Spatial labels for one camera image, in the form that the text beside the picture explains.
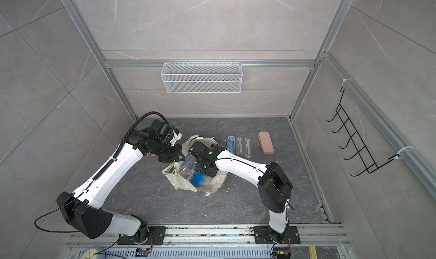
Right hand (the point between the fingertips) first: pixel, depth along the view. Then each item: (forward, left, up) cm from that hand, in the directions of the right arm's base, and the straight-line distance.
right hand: (202, 170), depth 83 cm
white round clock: (-33, +44, -5) cm, 55 cm away
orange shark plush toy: (-5, +16, +24) cm, 29 cm away
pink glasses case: (+22, -38, -9) cm, 45 cm away
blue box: (-4, +2, -1) cm, 4 cm away
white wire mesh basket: (+51, +2, +20) cm, 55 cm away
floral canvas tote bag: (-6, -5, -3) cm, 8 cm away
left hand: (+1, +6, +13) cm, 14 cm away
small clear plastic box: (+20, -26, -10) cm, 34 cm away
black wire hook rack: (-5, -63, +23) cm, 67 cm away
